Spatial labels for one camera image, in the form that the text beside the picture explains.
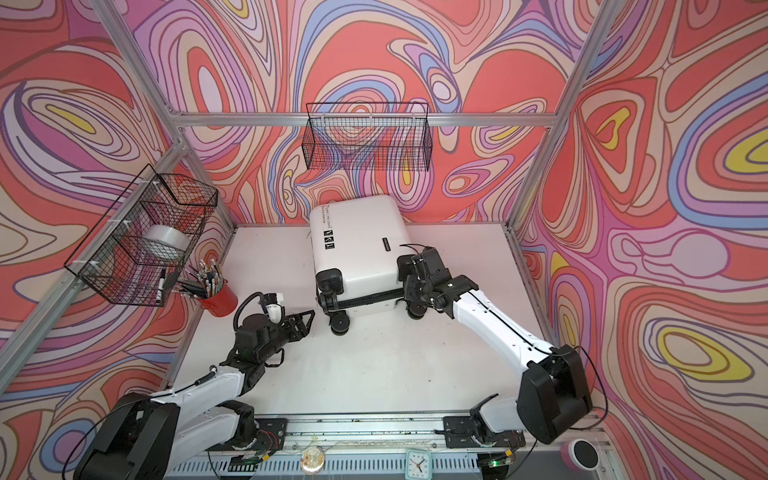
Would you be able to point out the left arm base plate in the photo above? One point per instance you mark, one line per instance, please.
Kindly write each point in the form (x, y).
(262, 435)

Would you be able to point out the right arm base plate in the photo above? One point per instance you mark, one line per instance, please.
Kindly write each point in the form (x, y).
(463, 432)

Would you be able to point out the round clear badge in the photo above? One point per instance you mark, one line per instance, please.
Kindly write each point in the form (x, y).
(312, 460)

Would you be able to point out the back black wire basket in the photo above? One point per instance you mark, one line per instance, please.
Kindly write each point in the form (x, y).
(367, 136)

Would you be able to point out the left black wire basket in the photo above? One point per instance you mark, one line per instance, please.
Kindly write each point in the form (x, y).
(116, 265)

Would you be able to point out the red pen cup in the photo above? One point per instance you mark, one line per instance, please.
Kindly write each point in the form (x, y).
(221, 304)

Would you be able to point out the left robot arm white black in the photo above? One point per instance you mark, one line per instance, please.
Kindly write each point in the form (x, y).
(145, 436)

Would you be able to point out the black suitcase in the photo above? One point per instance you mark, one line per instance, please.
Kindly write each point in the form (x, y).
(361, 254)

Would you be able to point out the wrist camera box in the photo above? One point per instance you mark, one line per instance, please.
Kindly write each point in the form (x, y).
(430, 265)
(272, 306)

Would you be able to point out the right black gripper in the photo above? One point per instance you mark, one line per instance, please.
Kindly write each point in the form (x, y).
(409, 286)

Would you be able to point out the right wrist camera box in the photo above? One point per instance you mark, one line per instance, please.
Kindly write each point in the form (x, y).
(430, 265)

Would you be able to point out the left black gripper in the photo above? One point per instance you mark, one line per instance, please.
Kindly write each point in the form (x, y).
(300, 331)

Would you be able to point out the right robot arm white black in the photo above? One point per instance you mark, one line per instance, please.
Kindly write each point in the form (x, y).
(553, 394)

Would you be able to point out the silver duct tape roll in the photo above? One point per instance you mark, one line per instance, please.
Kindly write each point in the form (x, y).
(166, 243)

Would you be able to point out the small teal clock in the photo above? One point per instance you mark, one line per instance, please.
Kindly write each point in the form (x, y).
(418, 465)

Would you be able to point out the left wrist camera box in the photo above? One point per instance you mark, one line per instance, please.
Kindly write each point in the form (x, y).
(272, 306)

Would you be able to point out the black wire basket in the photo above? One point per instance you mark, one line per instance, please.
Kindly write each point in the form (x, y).
(116, 265)
(367, 136)

